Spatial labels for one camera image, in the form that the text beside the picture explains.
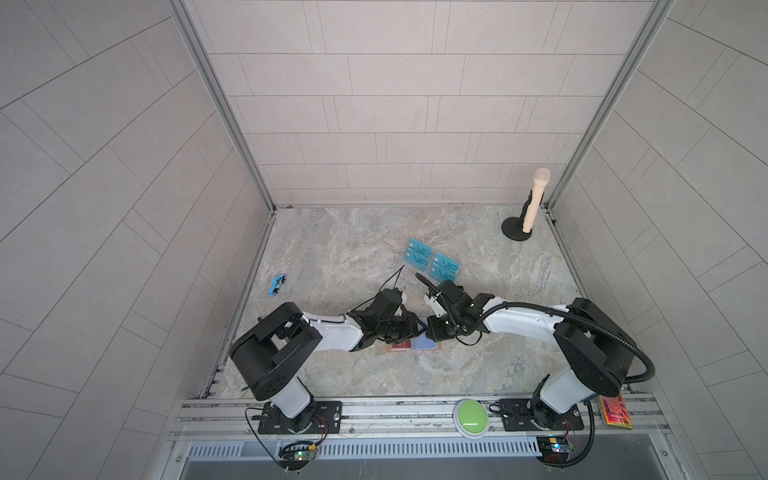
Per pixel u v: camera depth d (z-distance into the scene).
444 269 0.89
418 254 0.93
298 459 0.65
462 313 0.66
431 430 0.70
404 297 0.83
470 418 0.70
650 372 0.41
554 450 0.68
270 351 0.44
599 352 0.44
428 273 0.92
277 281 0.93
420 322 0.80
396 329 0.74
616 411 0.71
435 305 0.71
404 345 0.82
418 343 0.82
